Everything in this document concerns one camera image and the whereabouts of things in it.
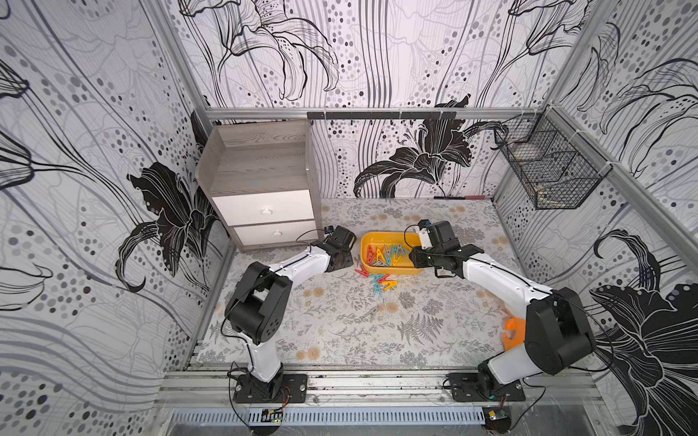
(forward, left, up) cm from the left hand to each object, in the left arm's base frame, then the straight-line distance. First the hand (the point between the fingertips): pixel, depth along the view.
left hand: (344, 263), depth 95 cm
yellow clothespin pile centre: (-7, -16, -2) cm, 18 cm away
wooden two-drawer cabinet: (+15, +27, +26) cm, 40 cm away
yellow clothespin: (+4, -13, 0) cm, 14 cm away
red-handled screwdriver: (+39, -56, -4) cm, 69 cm away
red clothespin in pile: (-2, -7, -2) cm, 7 cm away
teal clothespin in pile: (-7, -12, -3) cm, 14 cm away
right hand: (+1, -24, +7) cm, 25 cm away
